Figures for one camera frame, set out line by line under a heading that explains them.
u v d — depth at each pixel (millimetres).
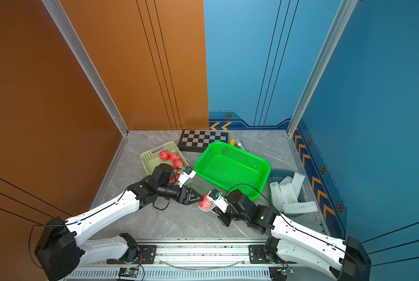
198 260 729
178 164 968
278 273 710
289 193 827
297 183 849
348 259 409
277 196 821
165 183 636
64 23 729
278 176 945
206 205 682
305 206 756
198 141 1109
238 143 1089
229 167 1021
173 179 640
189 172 705
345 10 698
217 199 630
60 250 396
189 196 653
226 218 649
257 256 725
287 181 908
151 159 1033
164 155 1021
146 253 741
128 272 722
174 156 1025
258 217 537
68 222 430
